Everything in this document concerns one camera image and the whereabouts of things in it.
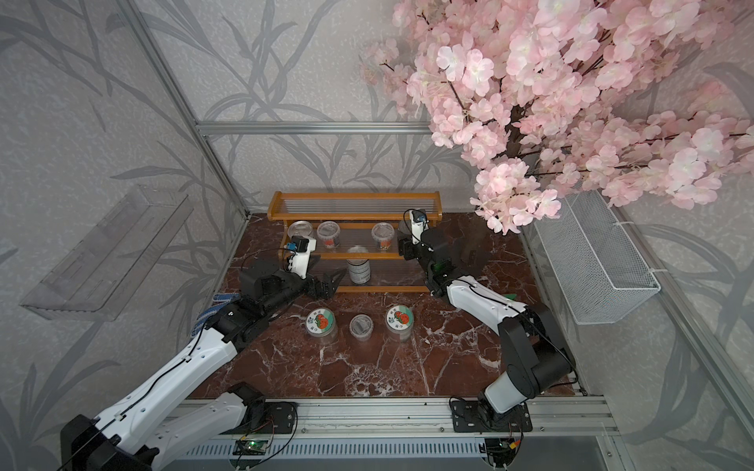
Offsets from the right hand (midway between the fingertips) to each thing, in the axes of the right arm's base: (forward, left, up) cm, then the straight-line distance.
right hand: (411, 226), depth 87 cm
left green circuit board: (-52, +41, -22) cm, 69 cm away
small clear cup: (-1, +25, -1) cm, 25 cm away
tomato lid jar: (-24, +26, -14) cm, 38 cm away
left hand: (-17, +20, +4) cm, 27 cm away
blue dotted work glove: (-12, +62, -22) cm, 67 cm away
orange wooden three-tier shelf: (+2, +18, -2) cm, 19 cm away
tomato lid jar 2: (-24, +3, -14) cm, 28 cm away
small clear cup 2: (-1, +8, -1) cm, 9 cm away
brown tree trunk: (+2, -22, -13) cm, 26 cm away
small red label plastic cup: (-24, +15, -17) cm, 33 cm away
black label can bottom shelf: (-8, +16, -11) cm, 21 cm away
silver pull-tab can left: (+1, +34, -1) cm, 34 cm away
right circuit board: (-53, -21, -24) cm, 62 cm away
